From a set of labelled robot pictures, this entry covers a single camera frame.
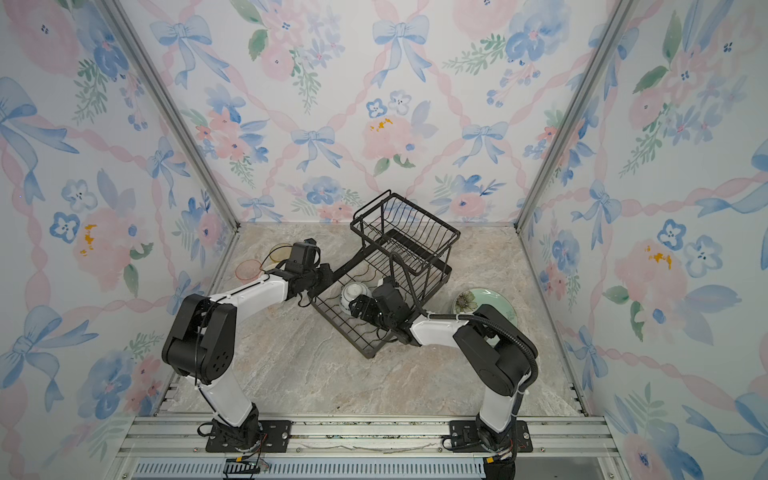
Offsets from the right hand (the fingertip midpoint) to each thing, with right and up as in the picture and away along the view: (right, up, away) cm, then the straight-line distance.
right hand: (357, 306), depth 91 cm
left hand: (-8, +10, +5) cm, 14 cm away
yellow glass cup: (-20, +16, -11) cm, 28 cm away
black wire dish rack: (+12, +19, +21) cm, 31 cm away
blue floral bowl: (-2, +4, +2) cm, 5 cm away
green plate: (+36, +1, +6) cm, 37 cm away
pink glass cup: (-37, +10, +9) cm, 40 cm away
